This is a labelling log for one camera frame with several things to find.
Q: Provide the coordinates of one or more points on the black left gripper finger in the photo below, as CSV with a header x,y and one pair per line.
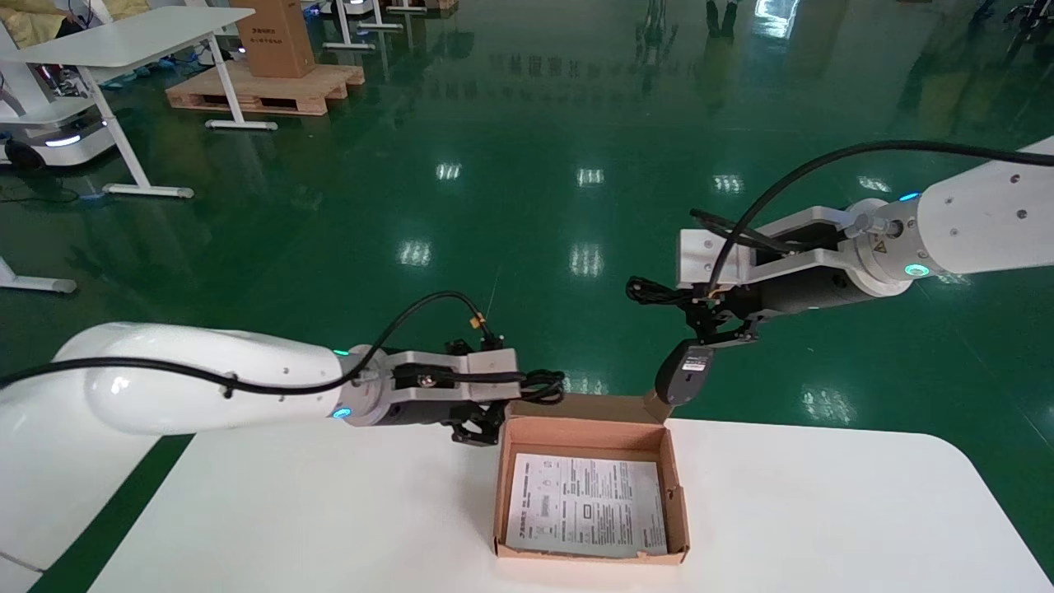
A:
x,y
473,346
479,427

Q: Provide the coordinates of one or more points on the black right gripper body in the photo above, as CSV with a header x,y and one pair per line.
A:
x,y
803,292

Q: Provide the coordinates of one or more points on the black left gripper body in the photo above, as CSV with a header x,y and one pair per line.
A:
x,y
412,413

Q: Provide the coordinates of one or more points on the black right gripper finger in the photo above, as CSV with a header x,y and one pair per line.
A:
x,y
706,321
741,329

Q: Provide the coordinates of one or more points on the black computer mouse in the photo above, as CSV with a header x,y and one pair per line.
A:
x,y
683,375

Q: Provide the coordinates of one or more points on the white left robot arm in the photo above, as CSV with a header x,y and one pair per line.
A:
x,y
181,379

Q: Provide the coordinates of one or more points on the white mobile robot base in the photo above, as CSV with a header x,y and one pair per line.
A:
x,y
49,123

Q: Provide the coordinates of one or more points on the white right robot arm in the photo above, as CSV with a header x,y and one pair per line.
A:
x,y
988,214

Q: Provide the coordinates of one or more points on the open brown cardboard box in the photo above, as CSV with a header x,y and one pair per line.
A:
x,y
585,432

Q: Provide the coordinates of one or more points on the white printed instruction sheet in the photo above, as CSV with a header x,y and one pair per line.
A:
x,y
586,504

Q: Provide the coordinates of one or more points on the wooden pallet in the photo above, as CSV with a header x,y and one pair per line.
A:
x,y
272,86

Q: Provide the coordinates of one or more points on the black equipment with wheels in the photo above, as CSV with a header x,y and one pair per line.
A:
x,y
1029,16

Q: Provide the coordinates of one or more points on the tall brown cardboard carton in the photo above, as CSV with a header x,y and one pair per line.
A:
x,y
276,37

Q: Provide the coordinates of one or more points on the white table foot bar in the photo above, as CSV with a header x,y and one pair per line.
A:
x,y
37,282

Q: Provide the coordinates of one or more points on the white desk with legs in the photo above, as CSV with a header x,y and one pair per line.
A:
x,y
140,37

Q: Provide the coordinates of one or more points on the person in yellow clothes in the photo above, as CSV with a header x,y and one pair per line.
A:
x,y
29,16

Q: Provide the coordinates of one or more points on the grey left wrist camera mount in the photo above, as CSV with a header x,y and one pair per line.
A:
x,y
486,375

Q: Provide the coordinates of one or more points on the white table leg frame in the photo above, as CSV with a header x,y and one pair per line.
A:
x,y
350,33

